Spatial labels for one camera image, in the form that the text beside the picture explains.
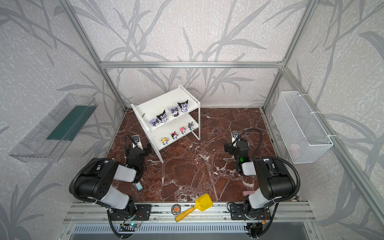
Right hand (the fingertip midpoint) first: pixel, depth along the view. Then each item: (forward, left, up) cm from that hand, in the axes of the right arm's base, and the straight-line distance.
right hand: (235, 135), depth 95 cm
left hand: (-3, +60, +3) cm, 60 cm away
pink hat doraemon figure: (-4, +32, +11) cm, 35 cm away
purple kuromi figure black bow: (-12, +42, +29) cm, 53 cm away
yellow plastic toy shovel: (-37, +21, -5) cm, 43 cm away
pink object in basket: (-17, -25, +13) cm, 33 cm away
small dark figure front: (-2, +28, +12) cm, 30 cm away
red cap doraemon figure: (-8, +36, +12) cm, 39 cm away
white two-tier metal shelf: (-7, +37, +28) cm, 47 cm away
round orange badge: (-40, +35, -7) cm, 54 cm away
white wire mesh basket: (-20, -21, +27) cm, 39 cm away
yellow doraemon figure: (-11, +41, +12) cm, 45 cm away
